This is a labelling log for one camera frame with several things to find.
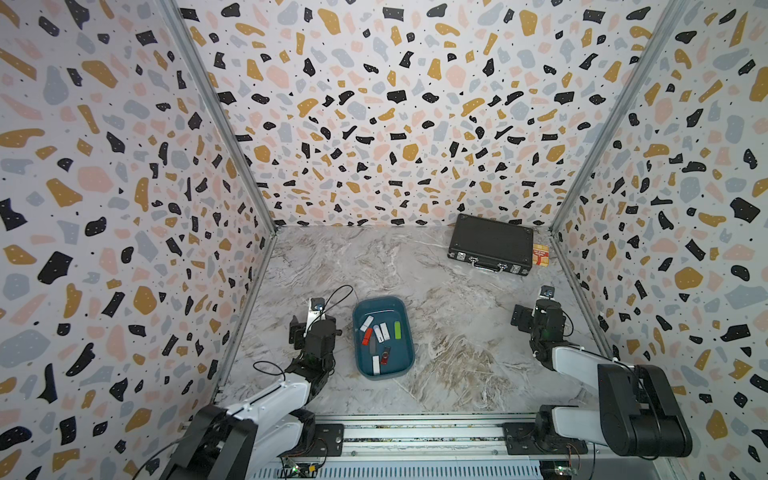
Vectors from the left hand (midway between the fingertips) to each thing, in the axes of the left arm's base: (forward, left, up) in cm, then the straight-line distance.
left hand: (311, 316), depth 86 cm
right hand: (+4, -68, -4) cm, 68 cm away
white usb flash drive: (+2, -15, -9) cm, 18 cm away
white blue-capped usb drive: (-2, -19, -9) cm, 21 cm away
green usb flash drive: (-1, -25, -9) cm, 26 cm away
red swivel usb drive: (-2, -16, -9) cm, 18 cm away
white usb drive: (-1, -21, -9) cm, 23 cm away
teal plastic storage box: (-8, -24, -9) cm, 27 cm away
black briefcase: (+30, -59, -4) cm, 67 cm away
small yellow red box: (+29, -79, -9) cm, 85 cm away
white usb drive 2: (-12, -19, -9) cm, 24 cm away
